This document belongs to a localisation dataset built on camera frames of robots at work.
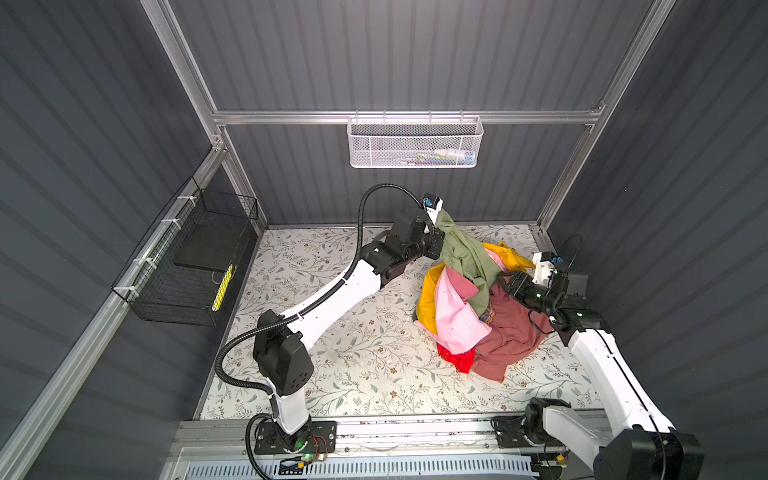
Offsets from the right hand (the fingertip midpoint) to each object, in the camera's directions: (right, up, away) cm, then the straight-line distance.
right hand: (508, 281), depth 80 cm
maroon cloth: (+7, -17, +11) cm, 21 cm away
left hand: (-19, +14, -3) cm, 24 cm away
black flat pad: (-78, +10, -5) cm, 78 cm away
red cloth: (-11, -23, +5) cm, 26 cm away
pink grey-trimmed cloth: (-13, -12, -1) cm, 18 cm away
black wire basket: (-79, -2, -12) cm, 80 cm away
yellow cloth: (-21, -10, +8) cm, 25 cm away
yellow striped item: (-71, -1, -11) cm, 72 cm away
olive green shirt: (-12, +8, -1) cm, 15 cm away
